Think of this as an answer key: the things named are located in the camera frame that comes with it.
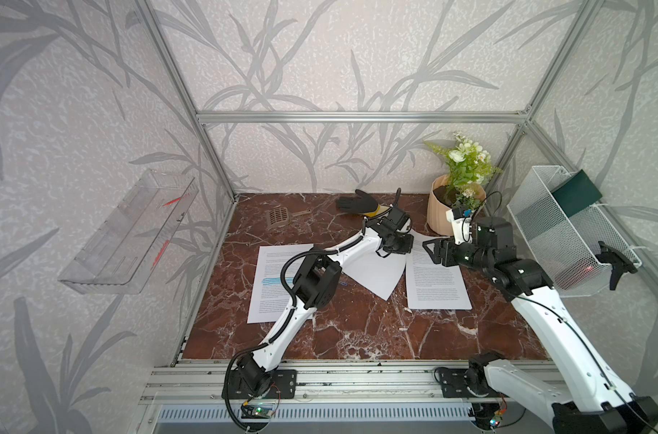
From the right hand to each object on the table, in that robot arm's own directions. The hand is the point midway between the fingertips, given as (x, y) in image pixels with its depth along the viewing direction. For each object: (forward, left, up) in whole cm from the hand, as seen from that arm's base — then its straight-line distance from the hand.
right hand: (432, 241), depth 74 cm
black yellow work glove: (+37, +18, -24) cm, 47 cm away
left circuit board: (-36, +48, -25) cm, 65 cm away
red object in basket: (-13, -31, +6) cm, 34 cm away
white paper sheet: (+2, +13, -23) cm, 27 cm away
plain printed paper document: (-1, -6, -26) cm, 27 cm away
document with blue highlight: (-7, +50, -24) cm, 56 cm away
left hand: (+10, 0, -20) cm, 23 cm away
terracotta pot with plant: (+29, -20, -8) cm, 36 cm away
